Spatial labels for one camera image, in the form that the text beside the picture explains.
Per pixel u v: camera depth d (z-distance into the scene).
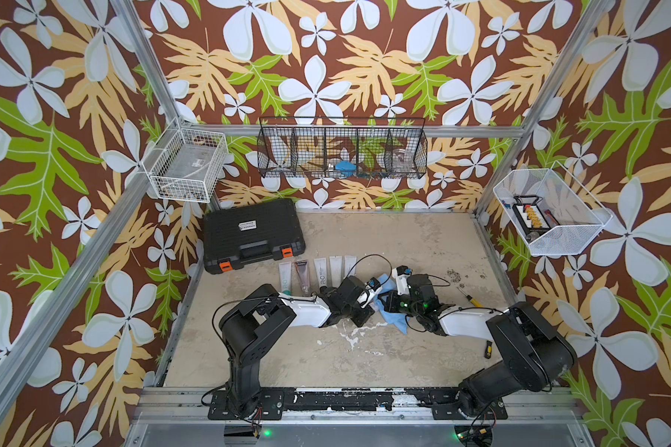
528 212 0.84
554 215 0.82
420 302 0.73
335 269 1.00
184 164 0.86
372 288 0.81
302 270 1.02
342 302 0.72
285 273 1.01
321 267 1.01
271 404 0.74
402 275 0.84
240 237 1.04
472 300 0.93
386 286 0.88
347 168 0.96
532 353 0.44
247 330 0.48
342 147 0.96
